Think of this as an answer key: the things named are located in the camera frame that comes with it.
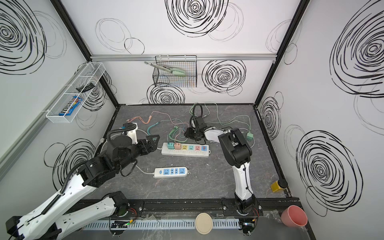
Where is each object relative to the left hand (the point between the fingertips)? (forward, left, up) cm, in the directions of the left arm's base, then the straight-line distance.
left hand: (155, 139), depth 67 cm
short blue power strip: (-6, -2, -26) cm, 26 cm away
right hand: (+21, -11, -27) cm, 36 cm away
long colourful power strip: (+8, -13, -26) cm, 30 cm away
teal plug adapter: (+9, -3, -22) cm, 24 cm away
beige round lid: (-29, -23, -22) cm, 43 cm away
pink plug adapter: (+9, -7, -22) cm, 25 cm away
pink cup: (-25, -61, -18) cm, 68 cm away
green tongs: (+46, -4, +5) cm, 46 cm away
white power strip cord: (-14, +4, +3) cm, 15 cm away
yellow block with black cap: (-12, -60, -21) cm, 65 cm away
